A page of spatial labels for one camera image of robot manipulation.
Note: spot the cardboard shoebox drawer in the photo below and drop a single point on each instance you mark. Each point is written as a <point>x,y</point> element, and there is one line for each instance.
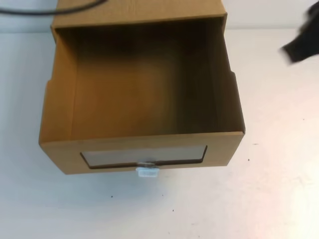
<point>155,94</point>

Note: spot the white drawer handle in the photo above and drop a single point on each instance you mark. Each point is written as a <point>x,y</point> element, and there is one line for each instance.
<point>147,170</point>

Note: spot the upper shoebox outer sleeve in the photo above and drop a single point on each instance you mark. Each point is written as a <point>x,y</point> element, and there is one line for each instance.
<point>121,17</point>

